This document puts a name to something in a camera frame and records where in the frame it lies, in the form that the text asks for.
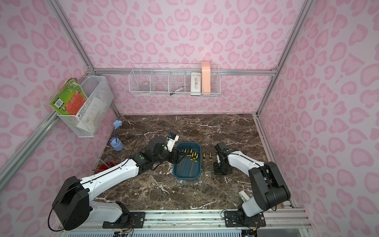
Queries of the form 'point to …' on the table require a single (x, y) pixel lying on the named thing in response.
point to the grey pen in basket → (173, 92)
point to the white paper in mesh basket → (93, 115)
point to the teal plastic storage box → (189, 168)
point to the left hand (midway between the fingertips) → (183, 150)
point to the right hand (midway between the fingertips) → (218, 172)
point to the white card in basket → (195, 83)
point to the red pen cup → (106, 165)
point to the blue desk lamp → (116, 143)
